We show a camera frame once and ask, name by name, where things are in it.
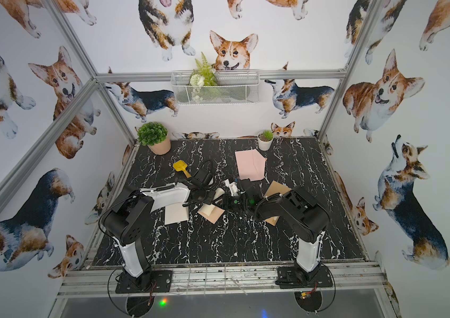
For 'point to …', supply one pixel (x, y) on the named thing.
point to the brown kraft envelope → (276, 188)
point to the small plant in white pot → (265, 139)
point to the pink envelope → (251, 164)
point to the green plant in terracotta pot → (155, 136)
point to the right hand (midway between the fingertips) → (212, 204)
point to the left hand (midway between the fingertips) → (213, 193)
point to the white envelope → (176, 212)
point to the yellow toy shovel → (180, 165)
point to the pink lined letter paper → (210, 212)
